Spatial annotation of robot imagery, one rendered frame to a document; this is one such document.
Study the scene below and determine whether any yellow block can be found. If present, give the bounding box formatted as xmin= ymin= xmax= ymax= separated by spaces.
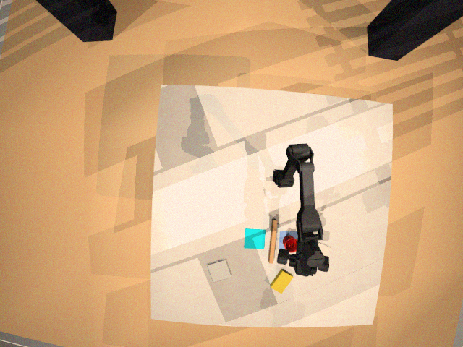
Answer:
xmin=270 ymin=269 xmax=293 ymax=294

